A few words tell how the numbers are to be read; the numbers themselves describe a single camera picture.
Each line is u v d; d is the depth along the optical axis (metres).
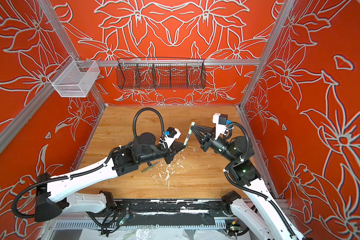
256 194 0.43
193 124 0.56
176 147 0.59
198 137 0.56
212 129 0.56
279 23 0.75
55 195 0.39
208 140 0.51
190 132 0.58
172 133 0.52
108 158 0.47
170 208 0.74
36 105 0.64
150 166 0.58
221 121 0.49
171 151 0.55
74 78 0.92
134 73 1.00
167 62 0.92
